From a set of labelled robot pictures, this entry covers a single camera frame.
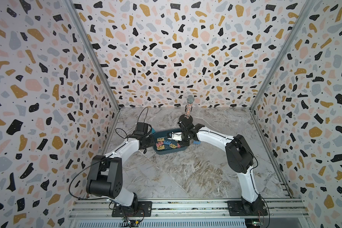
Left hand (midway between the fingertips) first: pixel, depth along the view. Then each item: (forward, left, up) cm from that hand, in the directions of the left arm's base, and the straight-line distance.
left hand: (154, 140), depth 93 cm
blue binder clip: (-13, -25, +19) cm, 34 cm away
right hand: (+3, -17, -2) cm, 17 cm away
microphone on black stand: (+18, -23, +12) cm, 32 cm away
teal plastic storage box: (0, -5, -6) cm, 8 cm away
